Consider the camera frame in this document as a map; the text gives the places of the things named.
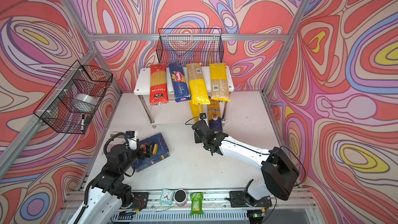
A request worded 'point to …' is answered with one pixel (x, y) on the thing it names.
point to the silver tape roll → (85, 99)
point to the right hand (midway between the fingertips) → (201, 134)
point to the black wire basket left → (71, 104)
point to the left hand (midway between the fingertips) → (148, 140)
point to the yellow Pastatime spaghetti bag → (196, 109)
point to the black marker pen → (83, 122)
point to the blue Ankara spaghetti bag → (215, 120)
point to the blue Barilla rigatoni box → (159, 152)
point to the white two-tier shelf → (174, 112)
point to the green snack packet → (196, 198)
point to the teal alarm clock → (167, 196)
